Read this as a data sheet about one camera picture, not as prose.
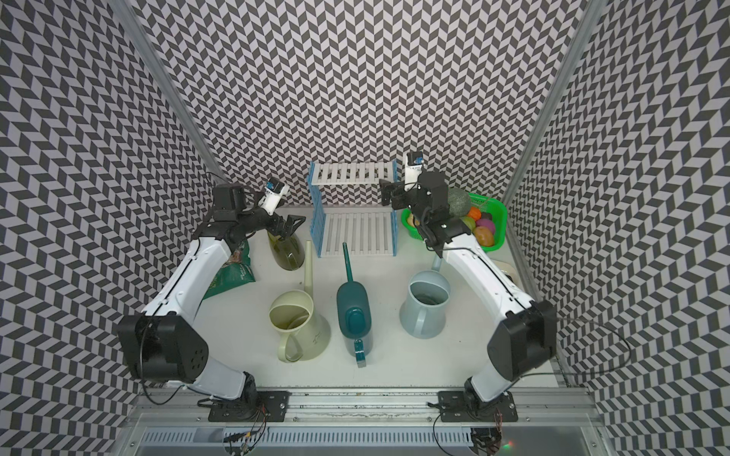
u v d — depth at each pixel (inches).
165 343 16.6
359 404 29.6
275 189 27.2
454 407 29.0
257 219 27.3
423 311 28.0
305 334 30.1
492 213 43.5
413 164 24.5
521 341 16.6
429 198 21.6
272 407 28.6
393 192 26.8
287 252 35.7
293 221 28.8
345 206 48.7
